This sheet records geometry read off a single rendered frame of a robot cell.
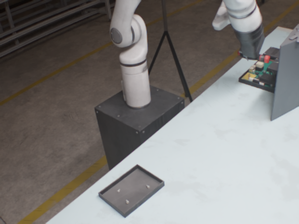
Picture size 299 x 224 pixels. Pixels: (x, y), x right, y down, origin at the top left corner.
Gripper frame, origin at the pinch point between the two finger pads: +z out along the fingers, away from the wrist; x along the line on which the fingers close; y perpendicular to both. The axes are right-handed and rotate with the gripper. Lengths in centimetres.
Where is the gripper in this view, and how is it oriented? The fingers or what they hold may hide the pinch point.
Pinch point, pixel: (249, 56)
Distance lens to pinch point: 93.7
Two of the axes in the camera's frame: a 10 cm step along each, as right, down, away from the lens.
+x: 4.5, -8.8, 1.7
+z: 4.5, 3.9, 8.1
